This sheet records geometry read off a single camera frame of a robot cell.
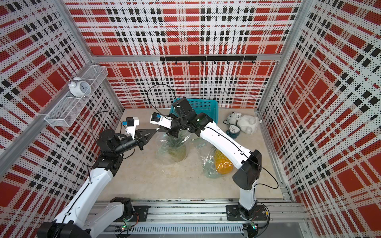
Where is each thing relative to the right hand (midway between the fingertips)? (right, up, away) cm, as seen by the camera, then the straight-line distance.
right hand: (163, 127), depth 70 cm
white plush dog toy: (+52, +1, +31) cm, 60 cm away
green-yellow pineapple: (+5, -14, +12) cm, 19 cm away
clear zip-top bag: (-4, -16, +12) cm, 21 cm away
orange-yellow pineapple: (+31, -21, +10) cm, 39 cm away
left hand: (-3, -2, 0) cm, 3 cm away
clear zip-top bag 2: (+26, -22, +14) cm, 37 cm away
